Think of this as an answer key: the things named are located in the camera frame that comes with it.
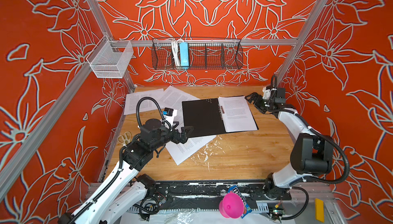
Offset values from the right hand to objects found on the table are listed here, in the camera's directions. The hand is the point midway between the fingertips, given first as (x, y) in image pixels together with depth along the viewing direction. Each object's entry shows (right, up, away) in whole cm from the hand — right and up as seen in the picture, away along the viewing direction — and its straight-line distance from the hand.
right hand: (248, 98), depth 88 cm
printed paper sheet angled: (-49, 0, +25) cm, 55 cm away
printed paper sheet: (-3, -10, +15) cm, 19 cm away
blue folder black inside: (-25, -12, +16) cm, 32 cm away
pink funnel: (-16, -47, -24) cm, 55 cm away
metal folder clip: (-13, -8, +15) cm, 21 cm away
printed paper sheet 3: (-42, -13, +13) cm, 46 cm away
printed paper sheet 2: (-40, -31, -3) cm, 51 cm away
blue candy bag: (-16, -47, -24) cm, 55 cm away
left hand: (-36, -12, -21) cm, 43 cm away
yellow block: (+26, -52, -20) cm, 61 cm away
